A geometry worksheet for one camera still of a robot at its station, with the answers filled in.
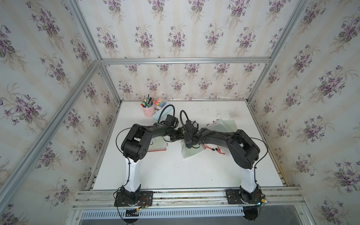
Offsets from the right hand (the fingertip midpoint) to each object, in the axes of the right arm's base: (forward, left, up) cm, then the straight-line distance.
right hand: (189, 137), depth 97 cm
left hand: (0, +3, 0) cm, 3 cm away
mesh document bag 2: (-11, +2, 0) cm, 11 cm away
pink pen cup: (+18, +30, +10) cm, 37 cm away
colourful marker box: (+31, +25, +1) cm, 40 cm away
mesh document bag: (+12, -23, -1) cm, 26 cm away
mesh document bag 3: (-5, +22, -1) cm, 23 cm away
